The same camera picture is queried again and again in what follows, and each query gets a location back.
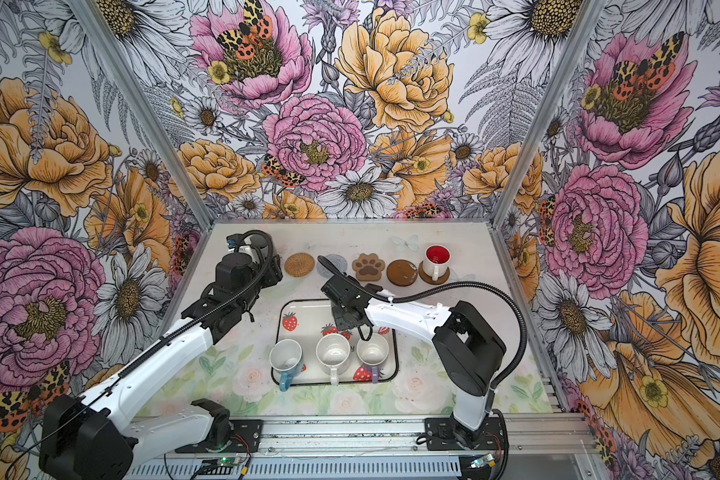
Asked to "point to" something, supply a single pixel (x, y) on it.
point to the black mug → (361, 332)
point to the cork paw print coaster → (368, 267)
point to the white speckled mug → (333, 352)
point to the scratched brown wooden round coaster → (402, 273)
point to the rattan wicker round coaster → (299, 265)
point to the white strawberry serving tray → (307, 320)
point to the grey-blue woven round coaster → (335, 259)
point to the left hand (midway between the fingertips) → (269, 268)
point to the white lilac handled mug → (373, 349)
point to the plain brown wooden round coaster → (429, 280)
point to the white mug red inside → (435, 261)
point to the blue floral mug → (286, 358)
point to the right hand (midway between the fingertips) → (350, 324)
